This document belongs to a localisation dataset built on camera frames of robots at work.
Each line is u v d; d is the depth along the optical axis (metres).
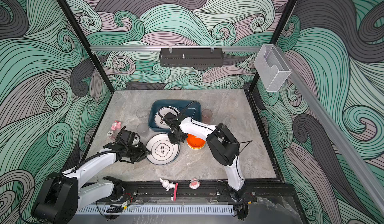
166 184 0.73
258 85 1.13
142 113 1.04
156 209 0.70
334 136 0.52
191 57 0.96
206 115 1.01
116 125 0.95
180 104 1.04
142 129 0.94
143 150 0.76
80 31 0.86
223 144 0.50
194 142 0.85
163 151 0.86
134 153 0.73
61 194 0.80
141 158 0.76
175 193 0.70
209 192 0.74
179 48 0.92
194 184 0.73
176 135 0.76
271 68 0.79
